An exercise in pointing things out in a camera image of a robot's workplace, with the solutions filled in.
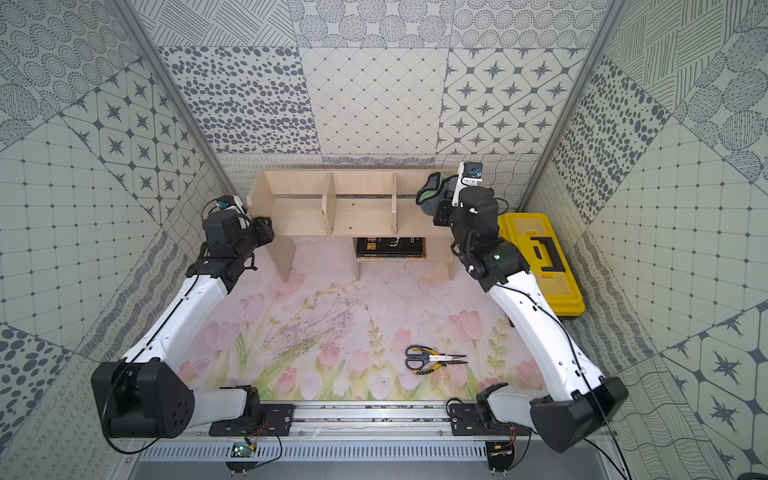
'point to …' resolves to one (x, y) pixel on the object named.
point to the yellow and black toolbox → (533, 237)
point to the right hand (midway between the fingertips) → (448, 196)
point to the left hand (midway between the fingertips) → (259, 216)
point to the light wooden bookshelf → (358, 204)
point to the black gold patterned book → (391, 248)
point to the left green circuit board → (242, 450)
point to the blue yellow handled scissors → (422, 359)
